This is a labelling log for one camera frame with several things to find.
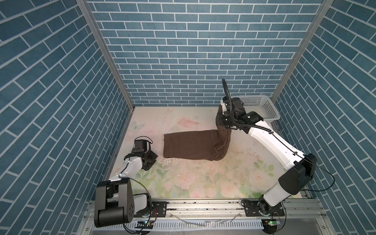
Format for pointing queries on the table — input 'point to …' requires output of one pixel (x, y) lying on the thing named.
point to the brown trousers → (207, 145)
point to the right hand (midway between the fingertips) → (213, 116)
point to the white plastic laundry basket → (262, 105)
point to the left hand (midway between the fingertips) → (156, 157)
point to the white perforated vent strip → (202, 224)
